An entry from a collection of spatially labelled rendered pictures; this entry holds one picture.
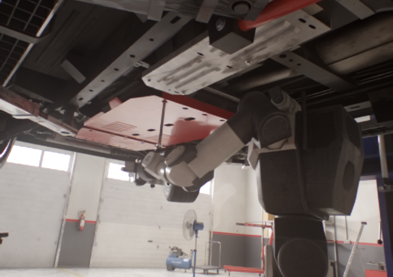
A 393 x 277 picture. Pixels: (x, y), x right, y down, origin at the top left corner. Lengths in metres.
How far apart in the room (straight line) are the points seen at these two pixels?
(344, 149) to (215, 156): 0.35
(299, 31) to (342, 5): 0.14
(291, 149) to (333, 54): 0.66
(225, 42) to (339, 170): 0.47
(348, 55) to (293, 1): 0.79
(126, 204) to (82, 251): 1.78
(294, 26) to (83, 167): 9.71
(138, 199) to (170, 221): 1.41
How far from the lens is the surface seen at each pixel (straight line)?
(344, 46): 1.59
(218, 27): 0.98
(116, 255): 11.05
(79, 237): 10.51
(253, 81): 1.94
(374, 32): 1.54
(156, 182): 1.59
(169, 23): 1.18
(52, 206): 10.32
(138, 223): 11.31
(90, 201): 10.58
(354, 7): 1.16
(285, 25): 1.12
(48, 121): 1.92
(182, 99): 1.75
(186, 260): 10.86
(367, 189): 11.38
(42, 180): 10.27
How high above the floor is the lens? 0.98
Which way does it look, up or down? 18 degrees up
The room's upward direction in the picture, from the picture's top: 4 degrees clockwise
